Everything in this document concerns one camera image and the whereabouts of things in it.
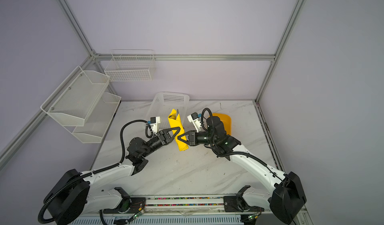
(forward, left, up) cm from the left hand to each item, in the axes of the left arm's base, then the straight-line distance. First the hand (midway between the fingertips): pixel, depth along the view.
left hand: (180, 129), depth 68 cm
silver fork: (+8, +2, +3) cm, 9 cm away
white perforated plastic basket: (+43, +19, -29) cm, 55 cm away
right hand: (-4, +1, -2) cm, 5 cm away
